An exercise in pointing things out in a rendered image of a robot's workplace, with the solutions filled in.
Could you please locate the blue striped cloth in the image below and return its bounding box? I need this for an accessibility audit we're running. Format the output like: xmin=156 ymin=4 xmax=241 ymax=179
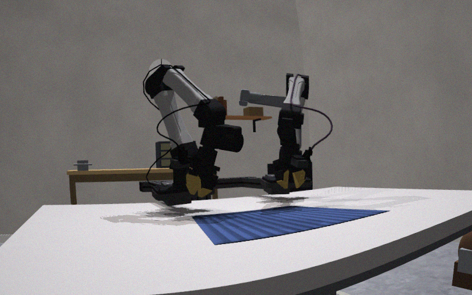
xmin=192 ymin=206 xmax=388 ymax=245

